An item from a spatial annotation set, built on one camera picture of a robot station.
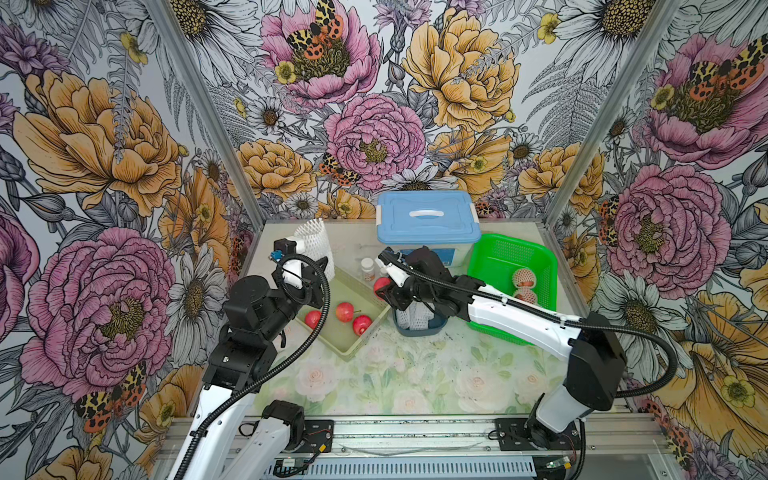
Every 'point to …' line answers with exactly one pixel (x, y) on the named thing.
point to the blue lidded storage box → (446, 221)
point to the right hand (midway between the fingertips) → (387, 291)
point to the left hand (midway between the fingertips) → (326, 269)
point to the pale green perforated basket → (354, 313)
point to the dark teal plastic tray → (436, 324)
